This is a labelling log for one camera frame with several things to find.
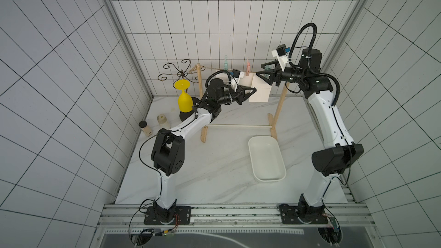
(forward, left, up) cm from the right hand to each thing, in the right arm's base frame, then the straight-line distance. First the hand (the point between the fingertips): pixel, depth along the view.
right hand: (263, 65), depth 71 cm
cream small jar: (-8, +52, -34) cm, 63 cm away
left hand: (-6, +3, -10) cm, 12 cm away
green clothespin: (+27, +18, -18) cm, 37 cm away
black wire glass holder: (+8, +39, -12) cm, 41 cm away
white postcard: (-5, -1, -8) cm, 10 cm away
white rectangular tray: (-24, -7, -43) cm, 50 cm away
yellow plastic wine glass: (-3, +38, -20) cm, 43 cm away
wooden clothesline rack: (+3, -12, -42) cm, 44 cm away
